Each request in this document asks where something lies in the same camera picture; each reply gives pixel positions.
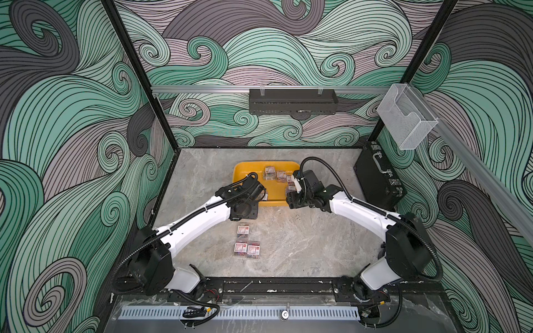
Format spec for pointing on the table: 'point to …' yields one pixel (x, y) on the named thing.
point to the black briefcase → (379, 183)
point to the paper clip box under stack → (281, 176)
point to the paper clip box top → (269, 174)
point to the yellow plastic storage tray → (277, 195)
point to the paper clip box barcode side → (265, 196)
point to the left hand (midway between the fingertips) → (250, 209)
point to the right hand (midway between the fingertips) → (290, 199)
